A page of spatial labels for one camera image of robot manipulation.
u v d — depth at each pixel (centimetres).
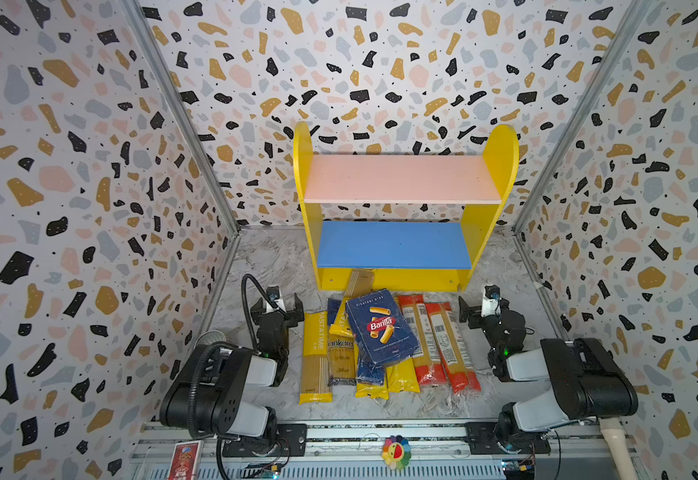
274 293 76
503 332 70
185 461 70
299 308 84
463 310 88
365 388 80
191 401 40
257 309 81
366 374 80
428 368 84
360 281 101
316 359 86
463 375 80
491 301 79
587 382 45
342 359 85
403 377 81
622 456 72
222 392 44
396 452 71
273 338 67
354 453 73
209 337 87
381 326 82
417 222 125
